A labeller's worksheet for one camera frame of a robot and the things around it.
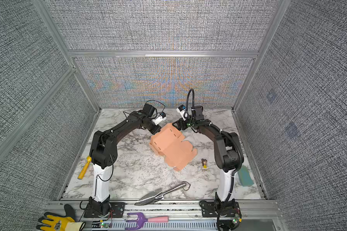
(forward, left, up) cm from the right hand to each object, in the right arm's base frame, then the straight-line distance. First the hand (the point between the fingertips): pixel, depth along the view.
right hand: (177, 117), depth 95 cm
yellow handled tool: (-29, +56, -12) cm, 64 cm away
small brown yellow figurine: (-27, -16, -12) cm, 33 cm away
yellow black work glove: (-56, +57, -9) cm, 81 cm away
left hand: (-5, +10, -5) cm, 13 cm away
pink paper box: (-12, +6, -12) cm, 18 cm away
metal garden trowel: (-44, +12, -13) cm, 48 cm away
